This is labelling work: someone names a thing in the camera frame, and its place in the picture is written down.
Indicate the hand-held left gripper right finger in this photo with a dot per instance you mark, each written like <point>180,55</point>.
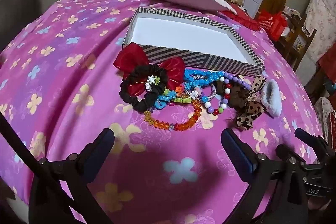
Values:
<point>237,150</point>

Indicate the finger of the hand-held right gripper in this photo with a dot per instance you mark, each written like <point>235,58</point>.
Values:
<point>323,161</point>

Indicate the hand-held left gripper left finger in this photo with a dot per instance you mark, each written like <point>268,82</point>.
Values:
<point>101,149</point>

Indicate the pale blue fluffy scrunchie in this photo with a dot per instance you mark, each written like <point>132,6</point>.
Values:
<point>274,108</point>

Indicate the brown scrunchie with leopard bow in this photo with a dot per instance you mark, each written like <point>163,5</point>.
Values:
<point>236,94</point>

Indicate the black scrunchie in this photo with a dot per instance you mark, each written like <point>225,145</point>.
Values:
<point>126,92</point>

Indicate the red satin hair bow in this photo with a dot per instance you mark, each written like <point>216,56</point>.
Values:
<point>134,56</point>

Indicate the striped cardboard box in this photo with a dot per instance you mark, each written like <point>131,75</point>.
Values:
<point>183,37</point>

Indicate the pink flower print blanket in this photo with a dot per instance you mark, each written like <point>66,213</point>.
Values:
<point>65,56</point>

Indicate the red paper bag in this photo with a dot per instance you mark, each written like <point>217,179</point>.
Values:
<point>328,61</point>

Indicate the wooden chair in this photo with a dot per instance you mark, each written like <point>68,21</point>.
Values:
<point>296,50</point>

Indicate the red shopping bag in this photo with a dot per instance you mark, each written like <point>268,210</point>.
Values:
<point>270,24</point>

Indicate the red frilled cloth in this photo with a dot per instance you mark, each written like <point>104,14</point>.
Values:
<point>241,16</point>

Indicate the floral mattress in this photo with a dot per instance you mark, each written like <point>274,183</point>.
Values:
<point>323,8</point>

